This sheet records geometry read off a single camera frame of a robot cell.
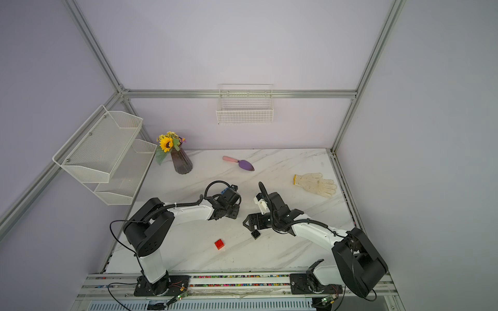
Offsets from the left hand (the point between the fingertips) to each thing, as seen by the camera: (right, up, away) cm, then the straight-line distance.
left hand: (232, 210), depth 95 cm
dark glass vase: (-28, +25, +7) cm, 38 cm away
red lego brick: (-4, -12, -11) cm, 17 cm away
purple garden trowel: (+4, +24, +19) cm, 30 cm away
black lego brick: (+12, -8, -10) cm, 17 cm away
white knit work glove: (+44, +13, +11) cm, 47 cm away
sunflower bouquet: (-30, +34, -4) cm, 46 cm away
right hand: (+11, -4, -10) cm, 15 cm away
